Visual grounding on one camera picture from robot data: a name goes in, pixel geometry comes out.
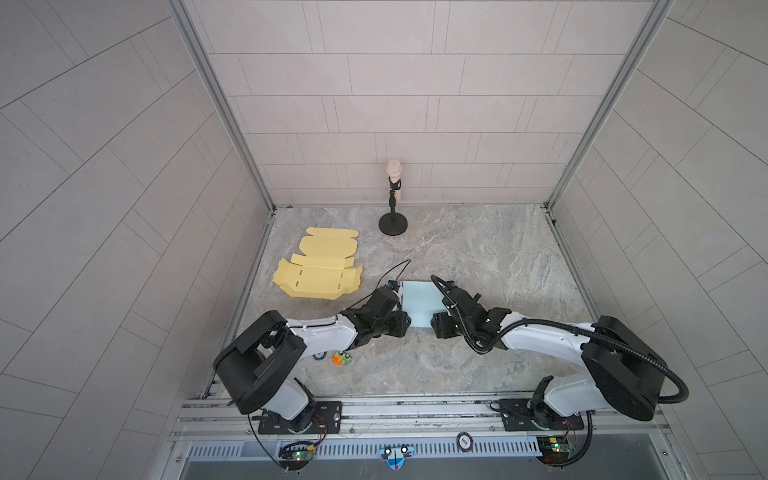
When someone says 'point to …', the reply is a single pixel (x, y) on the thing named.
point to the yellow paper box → (321, 272)
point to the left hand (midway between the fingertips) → (415, 320)
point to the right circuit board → (554, 450)
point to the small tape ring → (321, 357)
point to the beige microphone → (394, 170)
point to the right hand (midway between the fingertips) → (435, 325)
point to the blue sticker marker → (396, 456)
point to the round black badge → (464, 442)
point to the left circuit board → (294, 456)
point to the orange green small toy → (341, 359)
